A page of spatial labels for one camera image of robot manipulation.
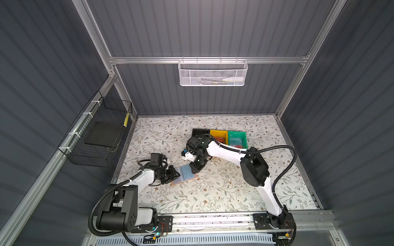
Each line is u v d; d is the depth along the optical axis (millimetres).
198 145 703
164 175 760
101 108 806
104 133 771
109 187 451
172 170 794
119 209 423
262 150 518
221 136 1051
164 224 724
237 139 1029
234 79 864
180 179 882
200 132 1119
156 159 733
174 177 790
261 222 732
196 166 790
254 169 550
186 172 891
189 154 827
